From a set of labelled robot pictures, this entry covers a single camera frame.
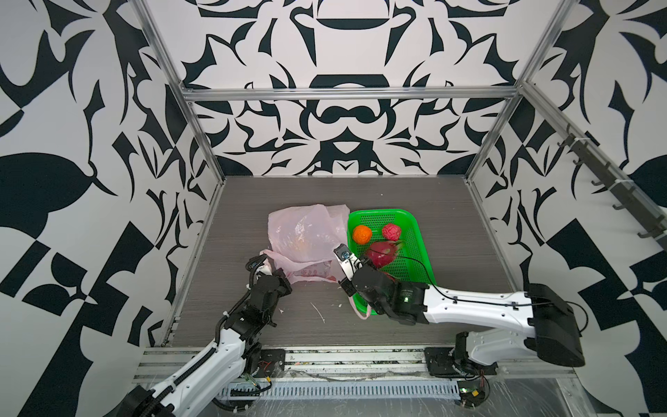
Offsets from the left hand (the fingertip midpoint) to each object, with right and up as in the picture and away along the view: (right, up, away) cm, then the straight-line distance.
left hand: (280, 265), depth 86 cm
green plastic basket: (+44, -2, +8) cm, 45 cm away
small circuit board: (+55, -31, -15) cm, 64 cm away
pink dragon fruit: (+33, +3, +2) cm, 34 cm away
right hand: (+19, +5, -11) cm, 23 cm away
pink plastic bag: (+8, +9, -3) cm, 12 cm away
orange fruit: (+27, +9, +9) cm, 30 cm away
